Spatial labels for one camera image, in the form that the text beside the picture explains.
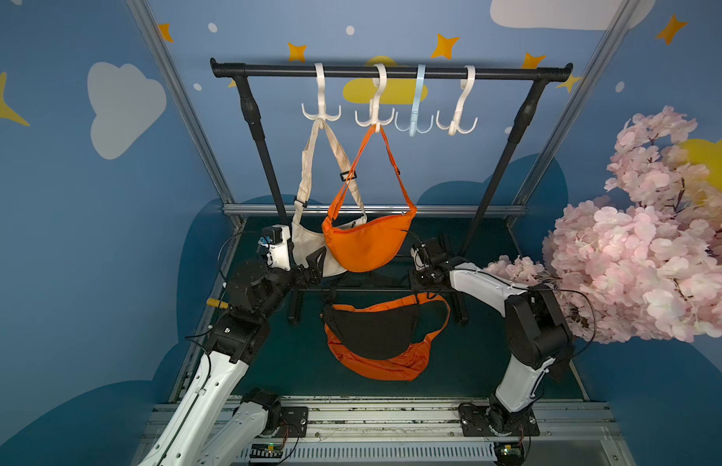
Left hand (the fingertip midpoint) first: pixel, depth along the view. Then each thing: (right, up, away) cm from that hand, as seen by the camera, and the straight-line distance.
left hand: (308, 243), depth 67 cm
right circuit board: (+51, -54, +7) cm, 74 cm away
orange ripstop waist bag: (+23, -32, +17) cm, 43 cm away
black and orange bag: (+31, -22, +28) cm, 47 cm away
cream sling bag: (-3, +3, +12) cm, 13 cm away
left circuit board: (-12, -53, +6) cm, 55 cm away
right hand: (+31, -11, +30) cm, 44 cm away
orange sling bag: (+14, -1, +20) cm, 24 cm away
